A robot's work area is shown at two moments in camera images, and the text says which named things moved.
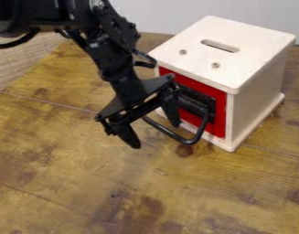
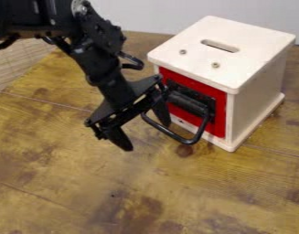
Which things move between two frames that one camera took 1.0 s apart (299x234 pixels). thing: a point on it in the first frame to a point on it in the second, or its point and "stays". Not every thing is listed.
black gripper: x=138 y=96 to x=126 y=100
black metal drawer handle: x=198 y=98 stays
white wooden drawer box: x=239 y=59 stays
